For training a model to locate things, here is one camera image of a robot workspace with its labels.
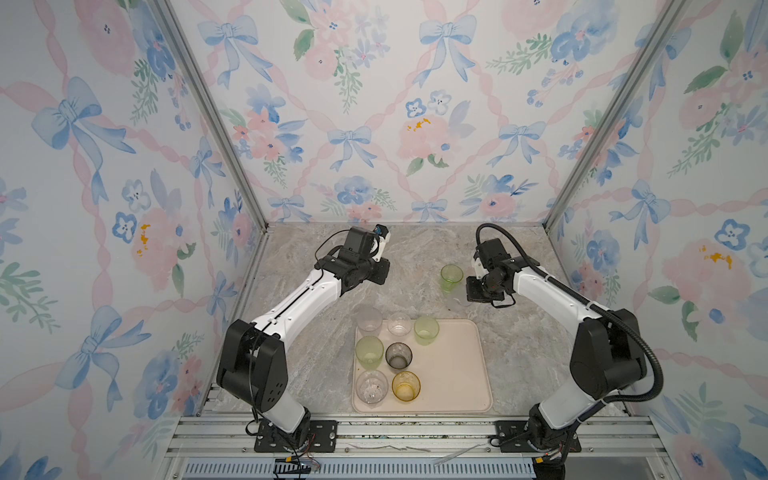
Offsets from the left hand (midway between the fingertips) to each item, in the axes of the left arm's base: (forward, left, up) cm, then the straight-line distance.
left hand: (386, 262), depth 85 cm
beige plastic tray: (-28, -2, -12) cm, 30 cm away
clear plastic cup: (-11, +5, -15) cm, 19 cm away
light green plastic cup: (-12, -12, -19) cm, 25 cm away
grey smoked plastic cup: (-20, -4, -17) cm, 27 cm away
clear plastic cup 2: (-11, -4, -17) cm, 21 cm away
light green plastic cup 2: (-19, +5, -19) cm, 27 cm away
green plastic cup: (+7, -22, -17) cm, 28 cm away
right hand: (-4, -26, -10) cm, 28 cm away
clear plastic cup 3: (-29, +3, -19) cm, 34 cm away
